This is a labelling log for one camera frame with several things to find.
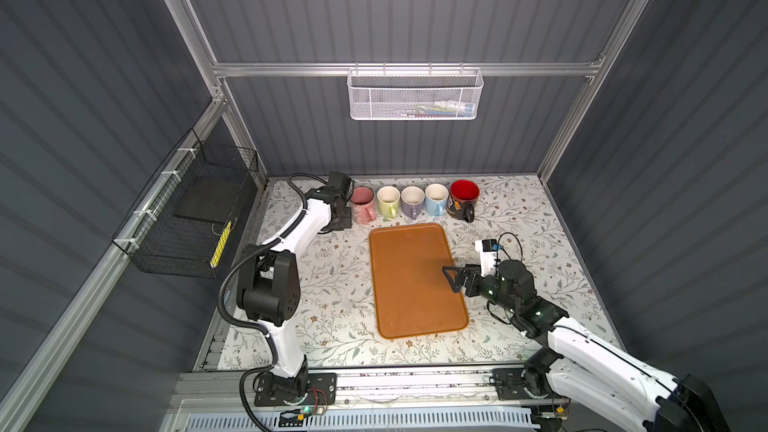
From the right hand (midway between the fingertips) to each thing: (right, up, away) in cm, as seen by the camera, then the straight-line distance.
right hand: (458, 270), depth 80 cm
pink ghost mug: (-28, +18, +19) cm, 38 cm away
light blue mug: (-2, +20, +22) cm, 30 cm away
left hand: (-36, +12, +13) cm, 40 cm away
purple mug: (-10, +20, +31) cm, 38 cm away
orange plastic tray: (-11, -10, +9) cm, 17 cm away
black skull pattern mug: (+7, +21, +23) cm, 32 cm away
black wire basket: (-70, +13, -8) cm, 72 cm away
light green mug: (-19, +19, +20) cm, 33 cm away
